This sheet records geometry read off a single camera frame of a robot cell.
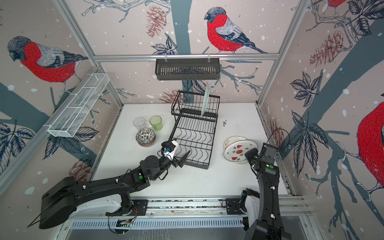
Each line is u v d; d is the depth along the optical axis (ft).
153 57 3.10
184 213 2.39
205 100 2.48
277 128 3.23
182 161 2.16
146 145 3.03
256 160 1.98
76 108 2.52
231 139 3.23
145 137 3.14
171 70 3.51
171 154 1.99
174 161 2.12
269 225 1.30
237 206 2.41
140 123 3.43
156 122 3.47
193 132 3.31
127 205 2.15
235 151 2.93
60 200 1.35
